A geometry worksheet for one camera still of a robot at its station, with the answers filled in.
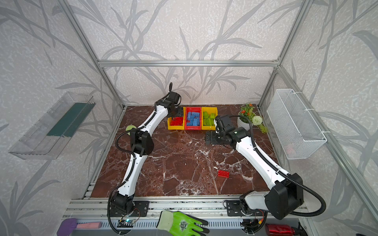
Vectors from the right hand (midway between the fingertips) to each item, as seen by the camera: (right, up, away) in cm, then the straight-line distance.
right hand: (211, 137), depth 81 cm
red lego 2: (+7, -22, +4) cm, 23 cm away
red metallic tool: (+29, -41, -15) cm, 52 cm away
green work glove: (-17, -40, -12) cm, 45 cm away
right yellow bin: (0, +13, +30) cm, 33 cm away
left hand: (-22, +14, +24) cm, 35 cm away
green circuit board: (-43, -42, -9) cm, 61 cm away
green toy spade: (-59, +4, +27) cm, 65 cm away
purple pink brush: (-70, -41, -12) cm, 82 cm away
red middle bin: (-12, +18, +35) cm, 41 cm away
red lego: (-23, +9, +24) cm, 34 cm away
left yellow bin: (-23, +4, +24) cm, 33 cm away
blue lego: (-10, +10, +28) cm, 31 cm away
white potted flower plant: (+25, +16, +15) cm, 33 cm away
